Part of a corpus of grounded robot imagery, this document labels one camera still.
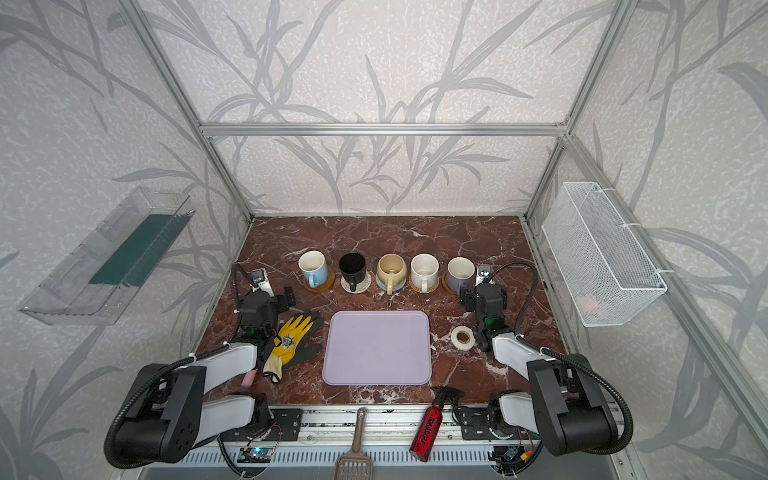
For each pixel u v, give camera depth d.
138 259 0.62
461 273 0.98
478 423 0.74
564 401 0.42
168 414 0.42
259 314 0.67
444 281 1.00
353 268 0.94
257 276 0.76
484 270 0.79
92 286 0.64
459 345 0.87
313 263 0.97
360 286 0.98
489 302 0.67
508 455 0.75
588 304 0.72
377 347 0.87
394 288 0.93
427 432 0.69
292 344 0.86
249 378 0.80
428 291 0.95
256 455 0.71
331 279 1.01
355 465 0.69
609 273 0.61
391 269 1.01
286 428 0.73
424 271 0.99
